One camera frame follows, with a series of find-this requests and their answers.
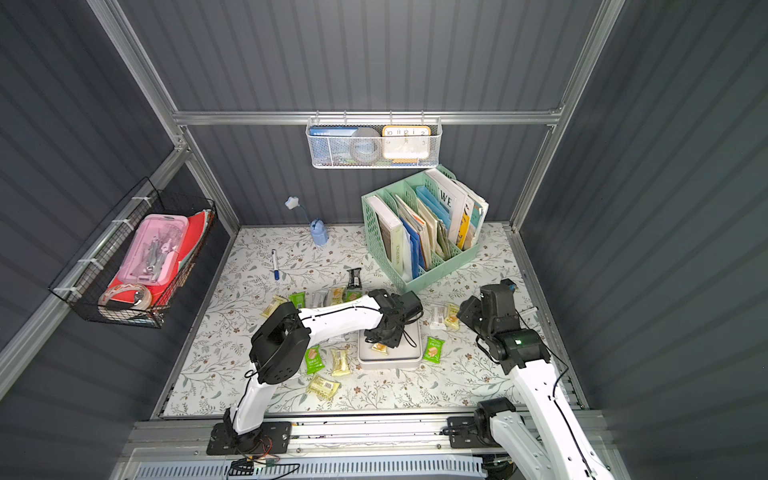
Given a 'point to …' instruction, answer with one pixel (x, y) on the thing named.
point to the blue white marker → (276, 271)
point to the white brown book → (391, 231)
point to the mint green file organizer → (374, 244)
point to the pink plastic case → (153, 256)
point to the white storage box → (408, 353)
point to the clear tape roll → (143, 305)
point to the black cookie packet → (354, 281)
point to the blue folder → (417, 256)
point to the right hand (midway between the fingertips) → (475, 307)
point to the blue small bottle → (318, 228)
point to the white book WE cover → (452, 199)
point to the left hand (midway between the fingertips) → (388, 338)
